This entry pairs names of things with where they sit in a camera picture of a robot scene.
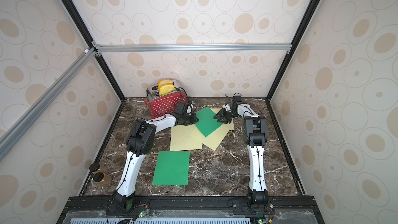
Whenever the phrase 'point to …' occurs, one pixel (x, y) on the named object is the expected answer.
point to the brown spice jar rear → (94, 168)
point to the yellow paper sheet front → (185, 137)
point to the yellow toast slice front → (166, 88)
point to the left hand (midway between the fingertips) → (202, 118)
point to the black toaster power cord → (179, 87)
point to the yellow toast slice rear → (162, 82)
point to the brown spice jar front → (101, 179)
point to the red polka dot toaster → (160, 105)
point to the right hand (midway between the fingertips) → (214, 119)
